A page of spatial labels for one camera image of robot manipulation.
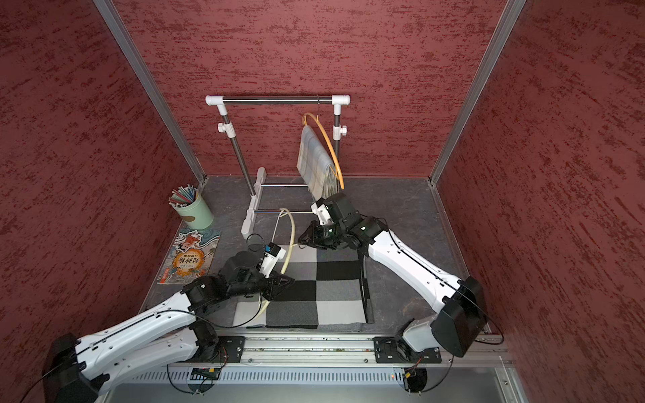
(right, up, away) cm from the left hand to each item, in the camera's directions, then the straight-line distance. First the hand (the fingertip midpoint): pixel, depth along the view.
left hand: (290, 286), depth 74 cm
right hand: (+3, +12, -2) cm, 13 cm away
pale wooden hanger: (0, +10, -1) cm, 10 cm away
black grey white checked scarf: (+12, -6, +12) cm, 18 cm away
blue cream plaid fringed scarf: (+7, +40, +12) cm, 42 cm away
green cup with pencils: (-40, +24, +18) cm, 50 cm away
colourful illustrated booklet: (-41, +4, +19) cm, 45 cm away
